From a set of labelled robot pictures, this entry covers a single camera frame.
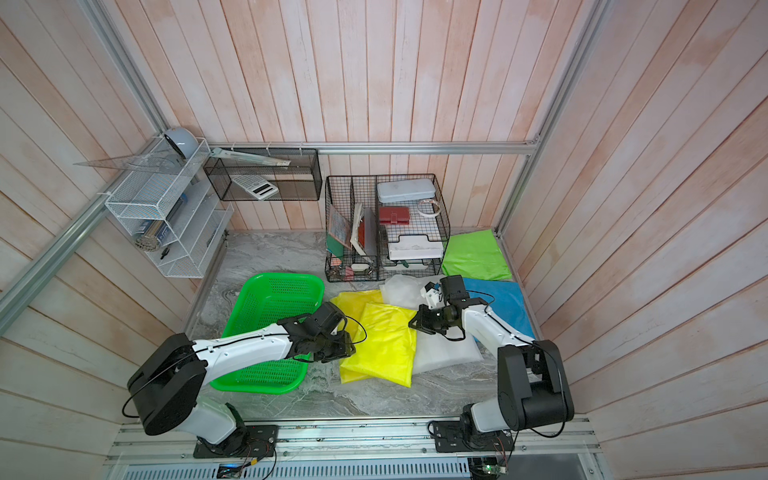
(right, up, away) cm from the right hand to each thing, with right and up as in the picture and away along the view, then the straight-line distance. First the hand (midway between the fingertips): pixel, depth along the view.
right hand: (411, 321), depth 89 cm
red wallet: (-4, +33, +5) cm, 34 cm away
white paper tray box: (+1, +23, +2) cm, 23 cm away
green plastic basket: (-48, +5, +9) cm, 50 cm away
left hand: (-19, -9, -4) cm, 21 cm away
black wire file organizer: (-19, +29, +15) cm, 38 cm away
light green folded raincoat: (+26, +20, +21) cm, 39 cm away
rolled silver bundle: (-69, +26, -12) cm, 75 cm away
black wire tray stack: (+1, +28, +5) cm, 29 cm away
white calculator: (-51, +44, +9) cm, 67 cm away
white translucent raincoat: (+5, -7, -5) cm, 11 cm away
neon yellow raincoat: (-8, -7, -6) cm, 12 cm away
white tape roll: (+8, +34, +9) cm, 37 cm away
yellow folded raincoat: (-19, +4, +7) cm, 20 cm away
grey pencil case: (-1, +43, +13) cm, 45 cm away
